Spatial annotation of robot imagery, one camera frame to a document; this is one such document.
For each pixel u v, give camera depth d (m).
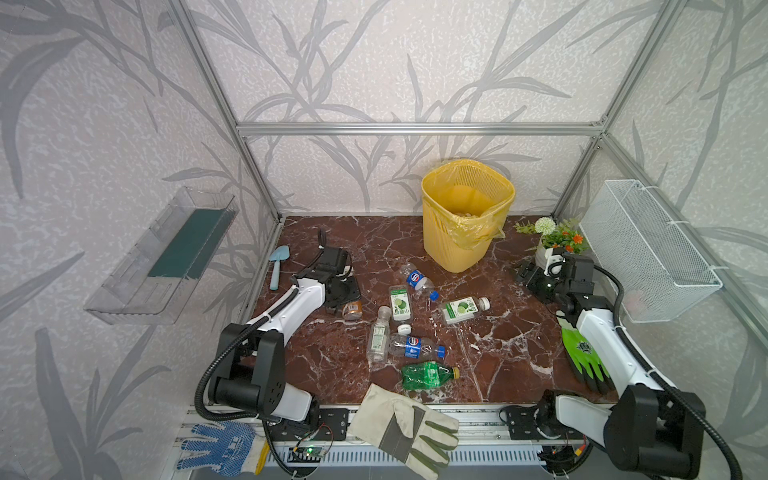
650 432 0.39
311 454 0.70
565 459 0.71
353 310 0.85
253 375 0.43
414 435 0.72
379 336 0.83
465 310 0.91
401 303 0.92
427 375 0.79
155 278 0.64
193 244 0.67
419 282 0.96
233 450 0.71
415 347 0.81
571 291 0.64
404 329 0.87
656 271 0.63
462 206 1.07
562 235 0.94
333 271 0.70
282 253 1.06
